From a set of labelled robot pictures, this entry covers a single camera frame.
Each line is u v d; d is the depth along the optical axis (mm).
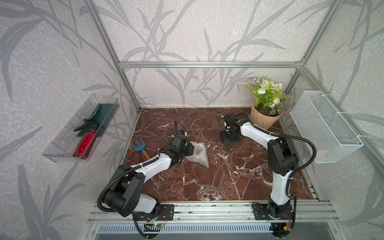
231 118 781
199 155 848
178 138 693
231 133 812
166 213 728
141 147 989
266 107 1018
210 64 963
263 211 731
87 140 598
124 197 423
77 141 619
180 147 696
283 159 516
